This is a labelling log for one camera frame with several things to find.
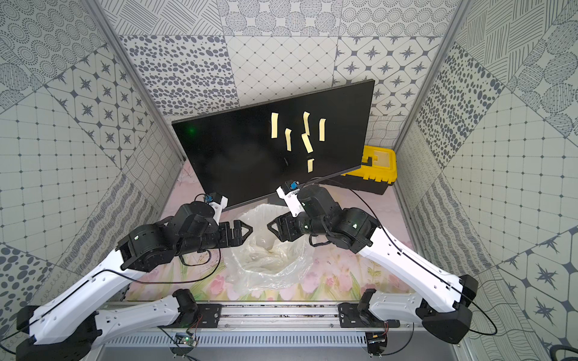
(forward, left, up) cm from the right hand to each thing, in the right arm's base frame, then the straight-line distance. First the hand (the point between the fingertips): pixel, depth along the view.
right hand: (278, 224), depth 64 cm
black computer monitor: (+36, +14, -4) cm, 39 cm away
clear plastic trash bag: (-7, +5, -12) cm, 15 cm away
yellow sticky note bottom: (+26, -10, -2) cm, 28 cm away
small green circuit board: (-25, +31, -29) cm, 49 cm away
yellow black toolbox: (+33, -39, -14) cm, 53 cm away
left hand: (0, +11, 0) cm, 11 cm away
